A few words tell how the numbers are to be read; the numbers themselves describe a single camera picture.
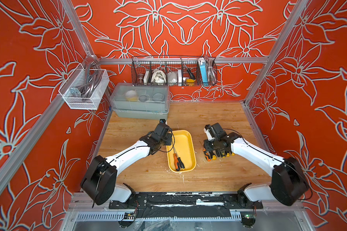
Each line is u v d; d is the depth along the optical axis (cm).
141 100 101
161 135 66
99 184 41
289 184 42
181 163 83
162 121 77
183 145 89
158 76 90
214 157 86
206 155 88
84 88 78
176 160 83
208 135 71
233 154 59
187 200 74
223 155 88
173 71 97
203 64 83
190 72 95
